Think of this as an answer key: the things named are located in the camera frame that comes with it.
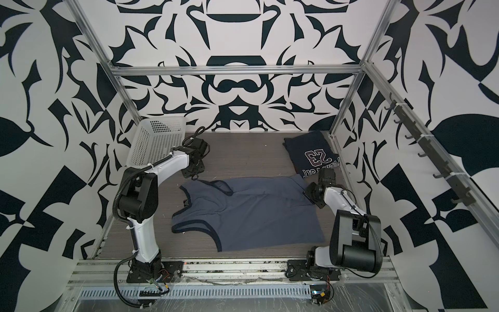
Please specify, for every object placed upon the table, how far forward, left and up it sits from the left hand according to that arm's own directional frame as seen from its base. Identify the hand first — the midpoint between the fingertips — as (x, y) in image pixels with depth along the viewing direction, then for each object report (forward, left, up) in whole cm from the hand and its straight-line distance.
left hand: (193, 166), depth 98 cm
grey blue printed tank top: (-22, -28, -6) cm, 37 cm away
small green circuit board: (-53, -51, -7) cm, 74 cm away
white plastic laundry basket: (+24, +27, -4) cm, 36 cm away
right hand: (-14, -55, -2) cm, 57 cm away
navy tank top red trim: (+9, -62, -3) cm, 63 cm away
